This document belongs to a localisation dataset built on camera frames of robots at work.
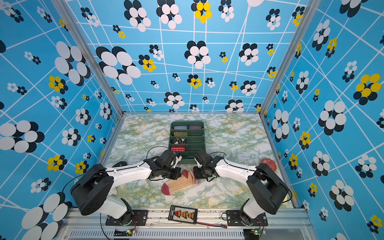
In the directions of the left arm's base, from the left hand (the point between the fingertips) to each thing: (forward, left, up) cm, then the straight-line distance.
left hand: (183, 175), depth 86 cm
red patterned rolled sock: (+16, +5, +4) cm, 17 cm away
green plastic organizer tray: (+22, -2, +5) cm, 22 cm away
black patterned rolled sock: (+21, +5, +5) cm, 22 cm away
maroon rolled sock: (+34, -7, +3) cm, 35 cm away
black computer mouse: (+6, +38, +1) cm, 39 cm away
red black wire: (-25, -22, -1) cm, 33 cm away
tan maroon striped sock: (-3, -2, -1) cm, 3 cm away
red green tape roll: (+7, -53, +2) cm, 53 cm away
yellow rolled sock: (+26, +3, +5) cm, 27 cm away
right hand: (0, -8, 0) cm, 8 cm away
